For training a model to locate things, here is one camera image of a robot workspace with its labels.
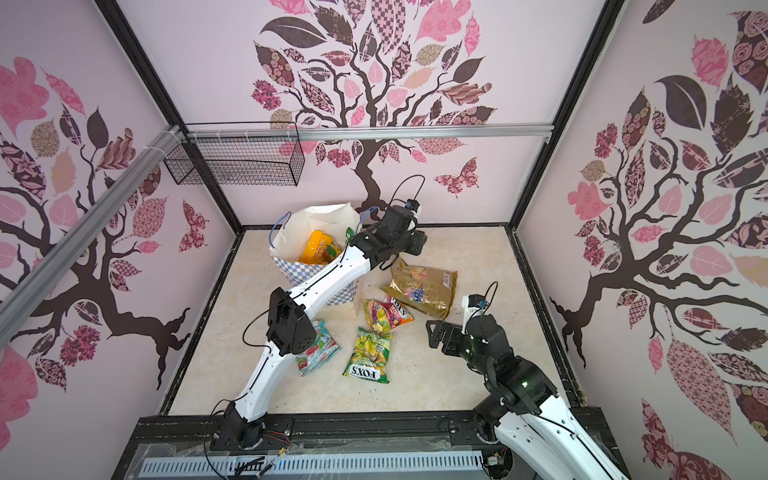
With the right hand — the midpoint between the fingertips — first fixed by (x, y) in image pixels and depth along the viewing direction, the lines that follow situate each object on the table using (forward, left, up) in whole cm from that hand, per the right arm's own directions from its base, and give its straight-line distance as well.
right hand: (440, 323), depth 73 cm
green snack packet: (+36, +27, -5) cm, 45 cm away
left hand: (+27, +3, +3) cm, 28 cm away
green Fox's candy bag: (-4, +18, -14) cm, 23 cm away
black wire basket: (+53, +61, +16) cm, 82 cm away
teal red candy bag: (0, +32, -16) cm, 36 cm away
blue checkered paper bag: (+38, +29, 0) cm, 47 cm away
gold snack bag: (+17, 0, -11) cm, 21 cm away
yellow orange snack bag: (+31, +36, -6) cm, 47 cm away
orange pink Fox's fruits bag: (+10, +14, -14) cm, 22 cm away
